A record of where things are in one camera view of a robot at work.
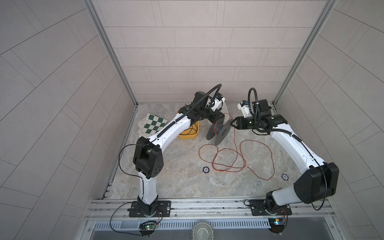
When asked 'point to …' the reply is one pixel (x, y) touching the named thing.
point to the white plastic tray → (225, 110)
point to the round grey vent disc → (202, 230)
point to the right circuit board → (277, 223)
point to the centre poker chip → (206, 169)
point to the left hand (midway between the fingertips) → (227, 113)
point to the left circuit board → (147, 227)
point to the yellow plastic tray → (190, 133)
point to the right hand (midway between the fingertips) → (232, 122)
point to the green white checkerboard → (150, 125)
